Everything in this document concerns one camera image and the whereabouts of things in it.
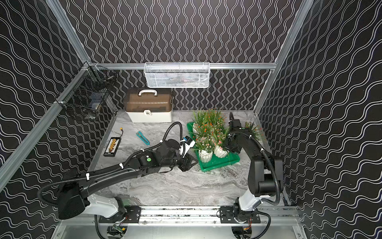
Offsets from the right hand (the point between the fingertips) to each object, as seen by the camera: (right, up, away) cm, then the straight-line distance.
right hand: (229, 147), depth 91 cm
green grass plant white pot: (-17, +18, +7) cm, 26 cm away
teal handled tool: (-57, +5, +13) cm, 59 cm away
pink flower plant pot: (-15, +2, -7) cm, 17 cm away
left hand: (-21, -2, -20) cm, 29 cm away
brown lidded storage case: (-56, +29, +22) cm, 66 cm away
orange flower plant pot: (-7, +17, +8) cm, 20 cm away
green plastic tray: (-7, -10, +3) cm, 13 cm away
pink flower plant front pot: (-5, +10, -1) cm, 11 cm away
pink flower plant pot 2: (-7, -1, -3) cm, 7 cm away
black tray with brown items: (-75, -1, +7) cm, 76 cm away
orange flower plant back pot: (-16, +11, 0) cm, 19 cm away
